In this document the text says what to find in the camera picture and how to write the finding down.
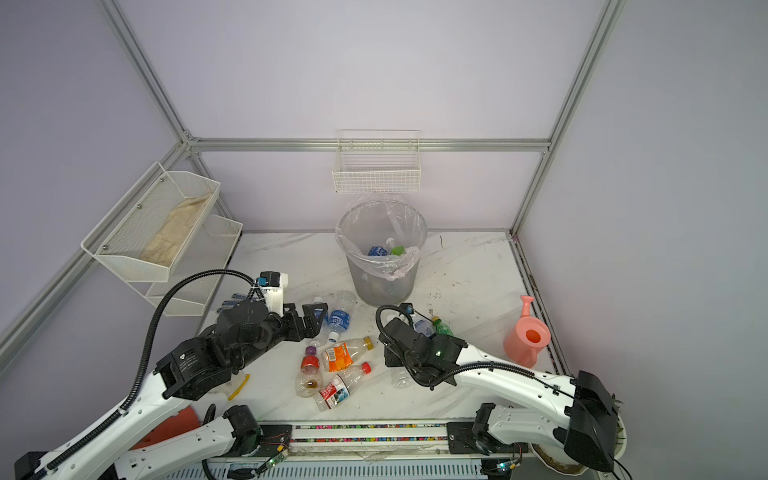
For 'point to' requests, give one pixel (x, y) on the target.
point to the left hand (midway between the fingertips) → (309, 309)
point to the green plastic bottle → (442, 327)
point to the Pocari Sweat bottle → (377, 251)
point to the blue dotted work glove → (229, 304)
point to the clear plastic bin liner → (382, 234)
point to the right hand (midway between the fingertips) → (387, 348)
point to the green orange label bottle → (398, 250)
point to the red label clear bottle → (338, 388)
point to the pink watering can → (529, 334)
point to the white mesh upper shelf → (146, 232)
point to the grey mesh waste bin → (373, 290)
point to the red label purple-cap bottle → (309, 380)
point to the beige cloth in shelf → (166, 242)
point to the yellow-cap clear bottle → (341, 356)
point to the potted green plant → (561, 462)
